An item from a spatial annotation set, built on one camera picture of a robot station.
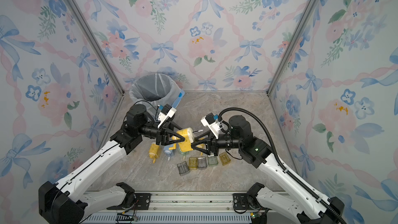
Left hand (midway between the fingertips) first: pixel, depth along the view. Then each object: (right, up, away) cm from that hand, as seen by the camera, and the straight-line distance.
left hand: (184, 137), depth 60 cm
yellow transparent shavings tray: (+2, -19, +26) cm, 32 cm away
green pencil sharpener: (-3, -14, +25) cm, 29 cm away
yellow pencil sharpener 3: (-18, -12, +22) cm, 31 cm away
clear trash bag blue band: (-22, +23, +38) cm, 50 cm away
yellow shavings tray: (+20, -17, +28) cm, 38 cm away
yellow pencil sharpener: (+7, -2, -3) cm, 8 cm away
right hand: (+5, -2, +1) cm, 5 cm away
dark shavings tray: (-3, -21, +24) cm, 32 cm away
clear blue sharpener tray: (+7, -19, +26) cm, 33 cm away
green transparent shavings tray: (+13, -18, +27) cm, 35 cm away
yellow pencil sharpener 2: (+2, +1, -3) cm, 4 cm away
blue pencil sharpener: (-11, -11, +23) cm, 28 cm away
